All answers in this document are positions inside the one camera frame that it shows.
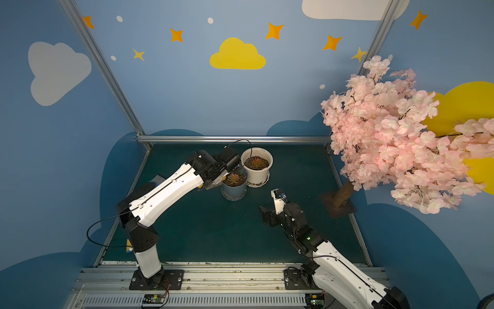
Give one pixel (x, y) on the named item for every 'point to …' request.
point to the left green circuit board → (153, 299)
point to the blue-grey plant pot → (235, 193)
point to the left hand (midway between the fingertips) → (206, 168)
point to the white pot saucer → (256, 185)
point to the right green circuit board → (314, 300)
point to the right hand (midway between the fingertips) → (272, 201)
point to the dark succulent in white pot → (256, 163)
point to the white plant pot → (256, 176)
